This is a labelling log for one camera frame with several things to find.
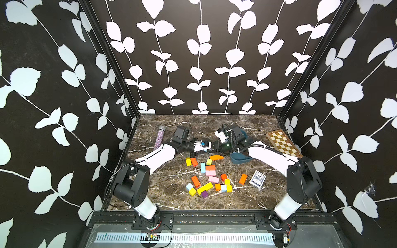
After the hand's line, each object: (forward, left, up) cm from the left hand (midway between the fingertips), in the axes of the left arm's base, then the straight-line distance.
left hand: (207, 145), depth 85 cm
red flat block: (-7, -2, -15) cm, 17 cm away
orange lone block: (-15, -20, -15) cm, 29 cm away
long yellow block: (-19, +2, -14) cm, 24 cm away
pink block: (-14, -3, -14) cm, 21 cm away
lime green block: (-4, -1, -13) cm, 14 cm away
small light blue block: (-18, +11, -13) cm, 25 cm away
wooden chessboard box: (+9, -51, -12) cm, 53 cm away
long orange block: (-1, -6, -13) cm, 15 cm away
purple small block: (-22, +2, -14) cm, 27 cm away
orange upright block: (-15, +7, -13) cm, 22 cm away
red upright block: (-2, +8, -14) cm, 17 cm away
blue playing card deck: (-16, -28, -13) cm, 35 cm away
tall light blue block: (-6, +3, -15) cm, 17 cm away
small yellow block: (-21, +9, -13) cm, 26 cm away
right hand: (-3, 0, +1) cm, 3 cm away
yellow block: (-3, +12, -13) cm, 18 cm away
